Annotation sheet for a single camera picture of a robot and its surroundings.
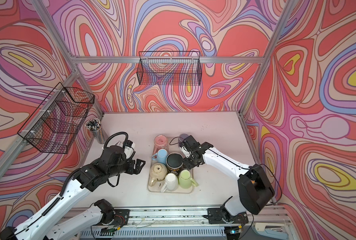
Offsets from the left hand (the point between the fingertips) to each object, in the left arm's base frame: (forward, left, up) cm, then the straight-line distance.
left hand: (141, 160), depth 74 cm
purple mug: (+5, -20, +12) cm, 24 cm away
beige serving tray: (+20, -16, -18) cm, 31 cm away
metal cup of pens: (+25, +33, -2) cm, 42 cm away
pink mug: (+15, -8, -7) cm, 19 cm away
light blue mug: (+7, -9, -9) cm, 14 cm away
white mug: (-8, -16, -9) cm, 20 cm away
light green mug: (-7, -22, -9) cm, 25 cm away
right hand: (+2, -26, -12) cm, 29 cm away
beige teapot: (-2, -8, -10) cm, 13 cm away
